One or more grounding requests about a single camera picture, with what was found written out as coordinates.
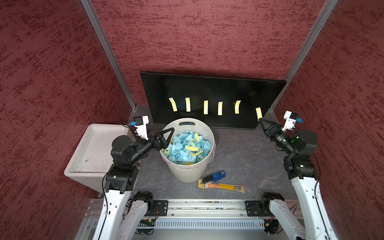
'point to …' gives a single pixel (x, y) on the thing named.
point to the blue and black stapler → (213, 177)
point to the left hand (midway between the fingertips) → (168, 132)
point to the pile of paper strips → (186, 148)
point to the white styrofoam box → (89, 162)
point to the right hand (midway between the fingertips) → (255, 123)
